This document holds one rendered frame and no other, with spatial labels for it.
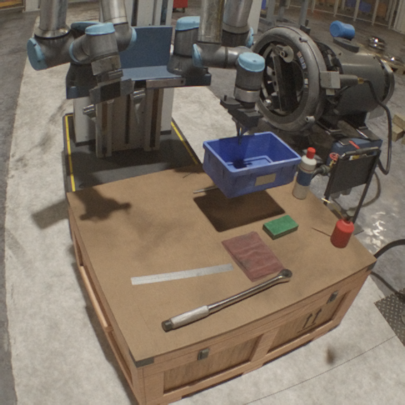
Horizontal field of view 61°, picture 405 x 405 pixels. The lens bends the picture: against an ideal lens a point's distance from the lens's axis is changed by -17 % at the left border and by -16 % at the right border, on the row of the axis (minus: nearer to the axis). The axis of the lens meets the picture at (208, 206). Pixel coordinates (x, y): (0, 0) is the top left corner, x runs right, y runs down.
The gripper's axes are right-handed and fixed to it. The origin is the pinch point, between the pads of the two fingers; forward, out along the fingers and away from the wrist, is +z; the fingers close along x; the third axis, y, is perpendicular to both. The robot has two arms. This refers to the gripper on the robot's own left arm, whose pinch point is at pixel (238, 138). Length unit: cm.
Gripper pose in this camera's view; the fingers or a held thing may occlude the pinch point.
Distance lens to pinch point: 148.8
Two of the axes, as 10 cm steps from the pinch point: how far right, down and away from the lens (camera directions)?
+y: 8.8, -2.2, 4.3
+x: -4.7, -6.0, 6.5
